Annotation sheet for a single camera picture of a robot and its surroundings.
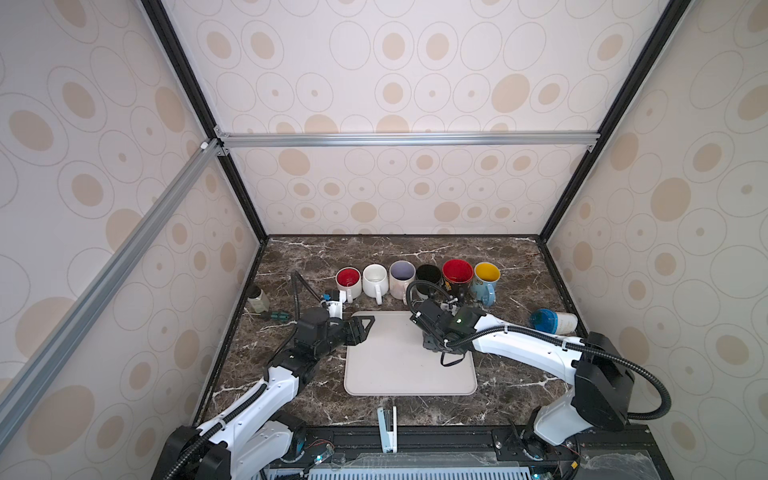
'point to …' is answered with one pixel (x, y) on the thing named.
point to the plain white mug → (349, 279)
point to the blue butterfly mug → (484, 282)
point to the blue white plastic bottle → (553, 322)
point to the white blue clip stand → (388, 428)
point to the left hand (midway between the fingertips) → (375, 318)
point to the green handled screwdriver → (281, 316)
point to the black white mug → (427, 273)
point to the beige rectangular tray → (394, 360)
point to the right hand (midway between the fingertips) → (433, 340)
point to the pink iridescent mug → (401, 274)
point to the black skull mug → (457, 276)
